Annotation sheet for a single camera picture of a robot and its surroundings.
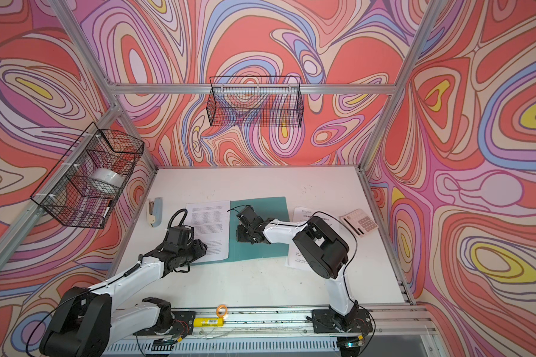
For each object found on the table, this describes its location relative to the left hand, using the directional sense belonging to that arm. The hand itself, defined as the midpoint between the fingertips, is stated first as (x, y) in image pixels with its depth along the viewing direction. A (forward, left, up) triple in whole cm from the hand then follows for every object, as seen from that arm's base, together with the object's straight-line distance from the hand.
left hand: (206, 247), depth 90 cm
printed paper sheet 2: (-4, -37, -1) cm, 37 cm away
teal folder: (+19, -29, 0) cm, 34 cm away
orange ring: (-23, -8, 0) cm, 25 cm away
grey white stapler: (+16, +26, +2) cm, 31 cm away
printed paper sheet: (+12, 0, -1) cm, 13 cm away
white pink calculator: (+11, -65, +1) cm, 66 cm away
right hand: (+5, -14, -2) cm, 15 cm away
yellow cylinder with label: (-27, -6, +1) cm, 27 cm away
